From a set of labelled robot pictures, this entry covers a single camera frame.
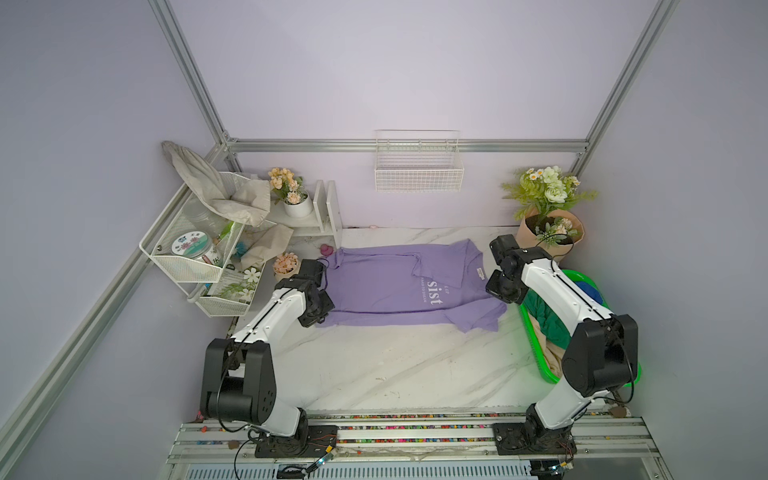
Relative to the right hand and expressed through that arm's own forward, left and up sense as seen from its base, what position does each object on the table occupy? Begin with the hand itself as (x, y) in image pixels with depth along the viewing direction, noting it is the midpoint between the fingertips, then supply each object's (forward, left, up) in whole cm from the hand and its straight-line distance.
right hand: (500, 299), depth 88 cm
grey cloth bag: (+19, +71, +25) cm, 78 cm away
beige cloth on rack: (+16, +70, +9) cm, 73 cm away
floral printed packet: (+3, +77, +7) cm, 77 cm away
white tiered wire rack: (+6, +73, +23) cm, 77 cm away
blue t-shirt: (+2, -30, -2) cm, 30 cm away
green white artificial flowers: (+25, -15, +20) cm, 36 cm away
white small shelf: (+30, +56, +4) cm, 64 cm away
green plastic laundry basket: (+10, -27, -3) cm, 29 cm away
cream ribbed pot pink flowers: (+13, +67, +2) cm, 68 cm away
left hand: (-1, +53, -3) cm, 53 cm away
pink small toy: (+29, +58, -8) cm, 65 cm away
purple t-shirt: (+14, +18, -9) cm, 25 cm away
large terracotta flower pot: (+19, -20, +10) cm, 29 cm away
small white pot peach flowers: (+30, +63, +15) cm, 71 cm away
